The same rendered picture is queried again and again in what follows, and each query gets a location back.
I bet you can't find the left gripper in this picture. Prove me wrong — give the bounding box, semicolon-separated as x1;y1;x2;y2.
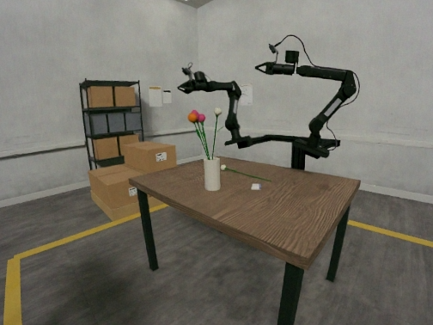
255;46;284;75

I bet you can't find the white flower with green stem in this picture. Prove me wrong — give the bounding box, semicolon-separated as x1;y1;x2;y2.
214;107;222;136

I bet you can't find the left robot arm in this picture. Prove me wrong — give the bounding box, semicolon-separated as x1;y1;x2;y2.
282;50;357;155

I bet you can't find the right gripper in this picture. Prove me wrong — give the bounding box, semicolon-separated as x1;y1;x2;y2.
177;72;201;95

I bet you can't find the white cylindrical vase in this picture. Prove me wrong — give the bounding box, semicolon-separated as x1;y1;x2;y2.
204;157;221;191

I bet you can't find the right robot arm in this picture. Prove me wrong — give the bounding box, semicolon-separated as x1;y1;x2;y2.
193;71;250;143

